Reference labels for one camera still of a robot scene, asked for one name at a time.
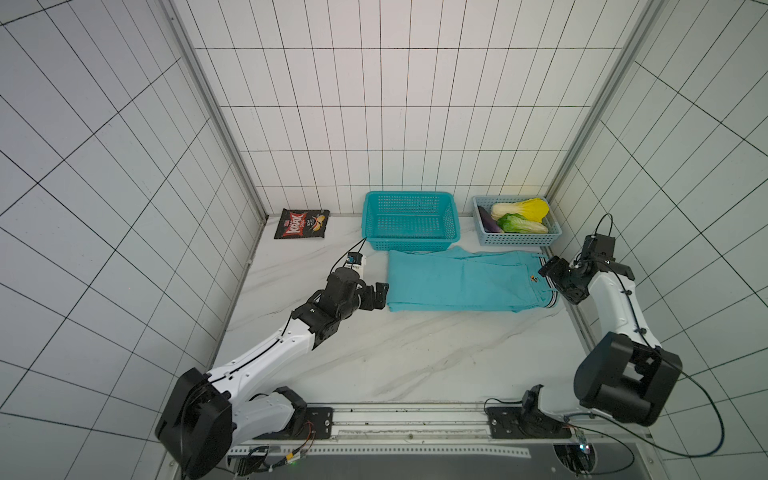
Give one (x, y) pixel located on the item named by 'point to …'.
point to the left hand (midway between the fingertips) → (369, 289)
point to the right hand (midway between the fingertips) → (539, 272)
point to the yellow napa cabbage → (524, 215)
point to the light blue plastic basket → (507, 239)
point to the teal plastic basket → (410, 221)
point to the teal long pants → (459, 279)
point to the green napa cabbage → (517, 224)
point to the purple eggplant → (489, 223)
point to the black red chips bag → (297, 223)
